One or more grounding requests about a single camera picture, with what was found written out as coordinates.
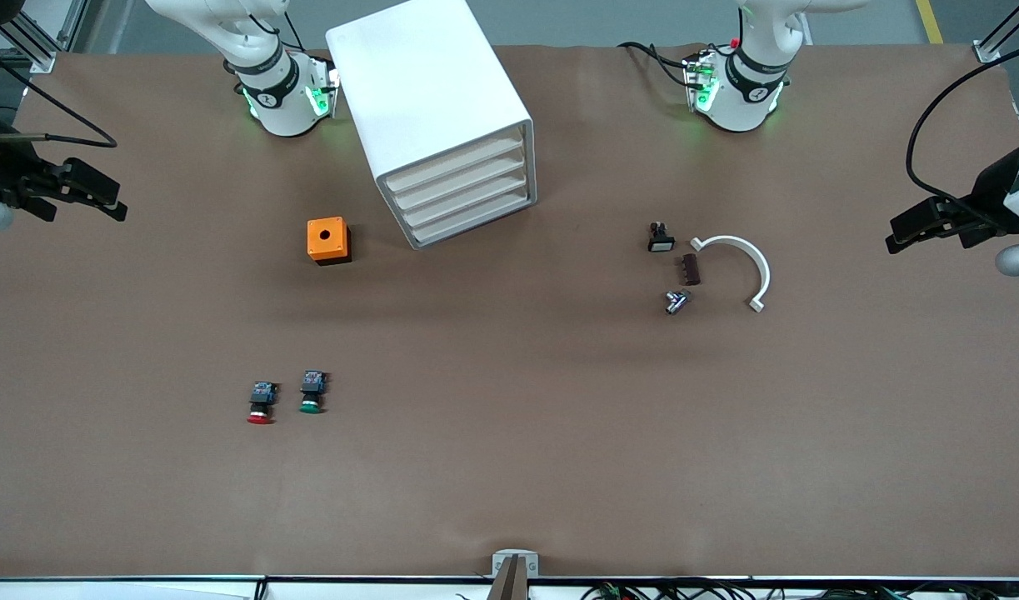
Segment red push button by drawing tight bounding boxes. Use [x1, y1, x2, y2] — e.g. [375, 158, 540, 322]
[247, 381, 277, 426]

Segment green push button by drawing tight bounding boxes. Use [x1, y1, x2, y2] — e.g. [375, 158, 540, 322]
[298, 370, 327, 416]

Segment white curved plastic clamp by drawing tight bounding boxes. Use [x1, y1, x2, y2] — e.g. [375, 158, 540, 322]
[689, 234, 772, 315]

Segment brown table cover sheet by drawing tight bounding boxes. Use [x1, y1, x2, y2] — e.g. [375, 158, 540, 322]
[0, 42, 1019, 581]

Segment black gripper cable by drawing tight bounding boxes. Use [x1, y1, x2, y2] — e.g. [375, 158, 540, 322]
[0, 35, 119, 151]
[904, 38, 1019, 231]

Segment aluminium frame post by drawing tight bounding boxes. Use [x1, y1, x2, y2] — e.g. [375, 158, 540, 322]
[0, 0, 90, 75]
[973, 0, 1019, 65]

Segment orange button enclosure box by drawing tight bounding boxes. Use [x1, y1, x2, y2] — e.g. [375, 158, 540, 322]
[307, 217, 353, 268]

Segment black arm base cable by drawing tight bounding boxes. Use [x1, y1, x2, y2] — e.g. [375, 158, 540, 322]
[617, 39, 695, 89]

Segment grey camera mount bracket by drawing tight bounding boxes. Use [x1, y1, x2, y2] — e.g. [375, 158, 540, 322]
[492, 549, 540, 581]

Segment brown camera stand post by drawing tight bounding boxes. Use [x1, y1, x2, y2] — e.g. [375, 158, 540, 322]
[486, 556, 532, 600]

